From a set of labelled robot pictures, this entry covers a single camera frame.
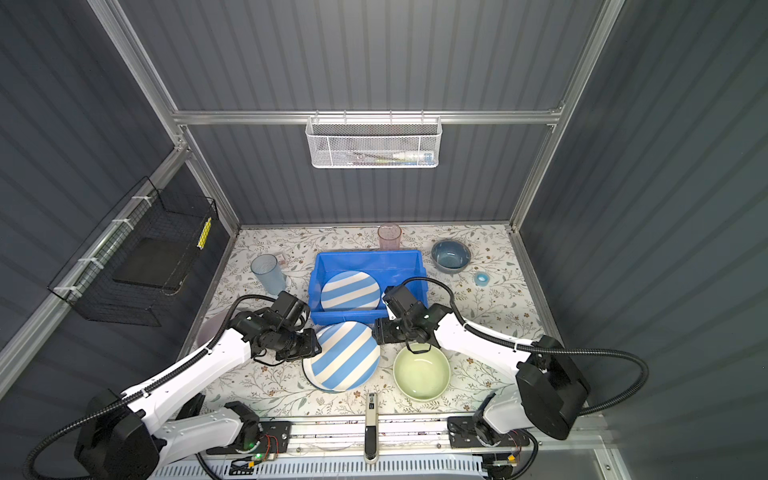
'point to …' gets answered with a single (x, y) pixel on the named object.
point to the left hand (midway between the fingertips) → (317, 350)
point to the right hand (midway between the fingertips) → (382, 334)
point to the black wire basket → (86, 281)
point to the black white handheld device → (371, 439)
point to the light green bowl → (421, 377)
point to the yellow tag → (205, 233)
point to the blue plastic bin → (388, 266)
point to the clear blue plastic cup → (269, 273)
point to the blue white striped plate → (350, 291)
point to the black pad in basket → (156, 262)
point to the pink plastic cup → (389, 236)
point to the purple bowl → (210, 326)
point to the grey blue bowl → (450, 255)
